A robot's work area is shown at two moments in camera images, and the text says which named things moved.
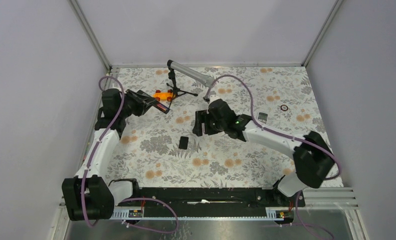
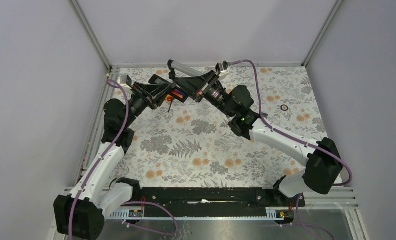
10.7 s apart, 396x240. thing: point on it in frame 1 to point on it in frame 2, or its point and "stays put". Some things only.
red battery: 162,107 to 178,94
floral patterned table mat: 159,150 stays put
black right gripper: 201,116 to 198,87
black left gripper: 143,102 to 151,94
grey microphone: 205,79 stays put
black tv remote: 160,107 to 175,92
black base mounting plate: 213,199 stays put
